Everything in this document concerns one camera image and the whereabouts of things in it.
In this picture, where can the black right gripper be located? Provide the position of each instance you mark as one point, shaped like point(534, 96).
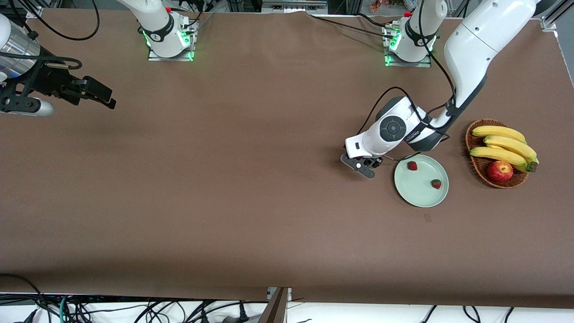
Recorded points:
point(50, 80)

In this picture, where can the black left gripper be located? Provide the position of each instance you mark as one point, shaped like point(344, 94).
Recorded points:
point(378, 161)

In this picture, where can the red strawberry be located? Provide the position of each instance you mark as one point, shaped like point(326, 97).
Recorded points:
point(436, 183)
point(412, 165)

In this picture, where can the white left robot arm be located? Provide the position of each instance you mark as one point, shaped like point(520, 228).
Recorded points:
point(475, 40)

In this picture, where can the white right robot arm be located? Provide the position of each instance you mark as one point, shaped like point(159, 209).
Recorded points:
point(157, 22)

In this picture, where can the pale green round plate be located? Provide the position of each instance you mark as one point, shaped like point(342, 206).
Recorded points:
point(417, 188)

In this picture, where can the brown woven wicker basket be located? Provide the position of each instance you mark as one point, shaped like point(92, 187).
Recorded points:
point(480, 170)

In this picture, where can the brown table cover sheet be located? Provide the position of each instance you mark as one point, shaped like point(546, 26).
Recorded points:
point(287, 224)

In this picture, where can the yellow banana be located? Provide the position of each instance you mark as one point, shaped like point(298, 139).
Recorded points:
point(497, 131)
point(497, 154)
point(511, 144)

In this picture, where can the red apple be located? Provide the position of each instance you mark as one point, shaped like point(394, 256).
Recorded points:
point(500, 171)

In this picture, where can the orange colourful background objects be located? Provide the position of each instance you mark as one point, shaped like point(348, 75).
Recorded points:
point(379, 5)

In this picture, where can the grey electronics box with ports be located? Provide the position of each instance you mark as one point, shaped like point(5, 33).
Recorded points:
point(293, 5)

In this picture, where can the black power plug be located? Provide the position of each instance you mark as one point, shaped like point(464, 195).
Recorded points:
point(243, 314)

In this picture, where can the aluminium frame corner bracket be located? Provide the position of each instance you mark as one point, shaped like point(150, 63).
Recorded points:
point(549, 22)
point(32, 10)

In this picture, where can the aluminium profile post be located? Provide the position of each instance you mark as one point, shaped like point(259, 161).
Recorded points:
point(276, 307)

